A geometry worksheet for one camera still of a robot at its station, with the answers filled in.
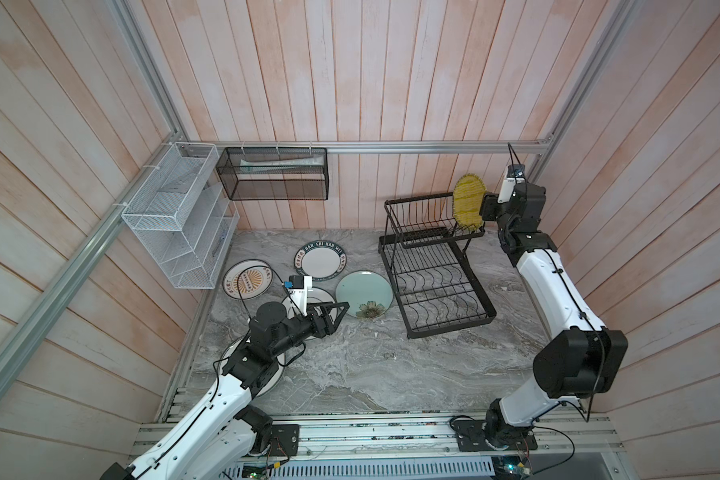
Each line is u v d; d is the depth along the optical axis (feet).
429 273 3.43
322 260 3.63
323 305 2.08
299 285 2.12
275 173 2.96
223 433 1.92
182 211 2.38
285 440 2.41
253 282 3.41
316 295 3.22
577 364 1.46
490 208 2.36
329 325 2.05
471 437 2.40
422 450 2.40
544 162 3.21
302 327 2.08
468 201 3.04
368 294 3.29
